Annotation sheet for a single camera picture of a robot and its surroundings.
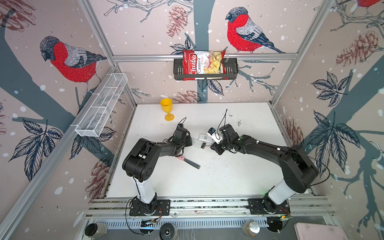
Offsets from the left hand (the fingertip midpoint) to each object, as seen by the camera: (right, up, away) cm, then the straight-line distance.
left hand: (190, 139), depth 97 cm
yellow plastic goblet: (-18, +24, +9) cm, 31 cm away
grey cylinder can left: (-39, -32, -37) cm, 62 cm away
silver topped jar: (+26, -31, -37) cm, 55 cm away
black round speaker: (-8, -31, -38) cm, 50 cm away
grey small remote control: (+5, -3, 0) cm, 6 cm away
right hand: (+13, -5, -8) cm, 16 cm away
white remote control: (+9, +1, +1) cm, 10 cm away
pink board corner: (+54, -37, -31) cm, 73 cm away
